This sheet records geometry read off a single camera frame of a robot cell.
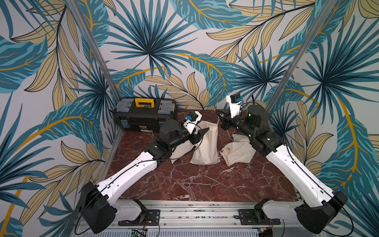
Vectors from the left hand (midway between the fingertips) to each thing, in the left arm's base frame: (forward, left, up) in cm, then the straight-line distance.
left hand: (203, 125), depth 67 cm
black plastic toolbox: (+22, +36, -18) cm, 46 cm away
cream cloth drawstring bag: (-1, -4, -23) cm, 23 cm away
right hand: (+1, -1, +6) cm, 6 cm away
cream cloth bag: (0, -22, -22) cm, 31 cm away
